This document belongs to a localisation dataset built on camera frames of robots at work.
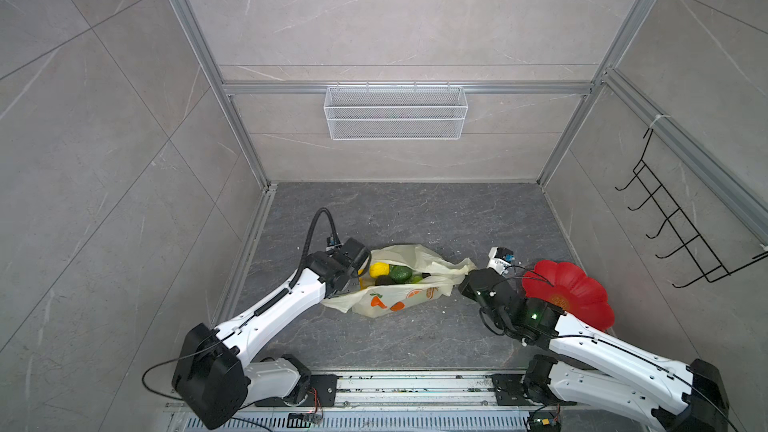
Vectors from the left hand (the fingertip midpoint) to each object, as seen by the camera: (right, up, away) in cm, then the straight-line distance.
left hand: (345, 275), depth 82 cm
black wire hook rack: (+77, +13, -18) cm, 80 cm away
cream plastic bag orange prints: (+9, -5, -8) cm, 13 cm away
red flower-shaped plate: (+68, -6, +9) cm, 69 cm away
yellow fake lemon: (+9, 0, +8) cm, 12 cm away
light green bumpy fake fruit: (+16, -1, +7) cm, 17 cm away
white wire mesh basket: (+14, +51, +19) cm, 57 cm away
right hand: (+32, +2, -3) cm, 32 cm away
